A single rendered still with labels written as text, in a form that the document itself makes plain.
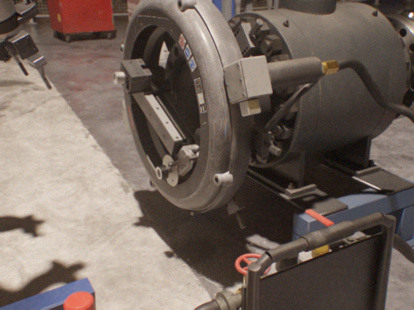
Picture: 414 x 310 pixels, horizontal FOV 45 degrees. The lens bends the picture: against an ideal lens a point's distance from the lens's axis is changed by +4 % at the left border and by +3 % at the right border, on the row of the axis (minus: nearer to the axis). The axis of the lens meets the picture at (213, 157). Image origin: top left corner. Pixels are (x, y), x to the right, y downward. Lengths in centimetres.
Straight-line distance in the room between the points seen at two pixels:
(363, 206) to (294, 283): 88
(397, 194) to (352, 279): 87
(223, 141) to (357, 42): 69
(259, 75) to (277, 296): 58
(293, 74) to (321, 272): 57
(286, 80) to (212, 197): 44
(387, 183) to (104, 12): 558
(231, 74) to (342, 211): 71
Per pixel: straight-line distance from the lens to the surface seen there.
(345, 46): 182
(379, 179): 205
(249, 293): 94
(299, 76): 142
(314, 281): 108
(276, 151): 139
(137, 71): 173
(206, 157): 146
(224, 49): 141
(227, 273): 184
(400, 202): 203
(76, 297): 63
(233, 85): 133
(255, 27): 140
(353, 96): 181
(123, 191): 248
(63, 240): 214
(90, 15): 701
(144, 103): 176
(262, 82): 132
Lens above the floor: 107
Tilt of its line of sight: 22 degrees down
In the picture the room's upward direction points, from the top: straight up
